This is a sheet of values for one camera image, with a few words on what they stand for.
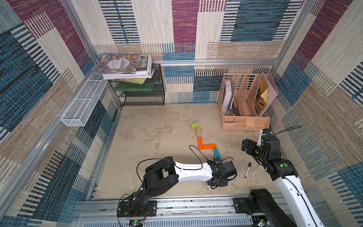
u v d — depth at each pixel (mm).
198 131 1026
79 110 719
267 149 568
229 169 638
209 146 993
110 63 815
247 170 852
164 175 524
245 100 1191
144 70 797
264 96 899
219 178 598
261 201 620
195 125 1070
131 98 1191
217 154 919
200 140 997
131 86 940
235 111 1110
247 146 700
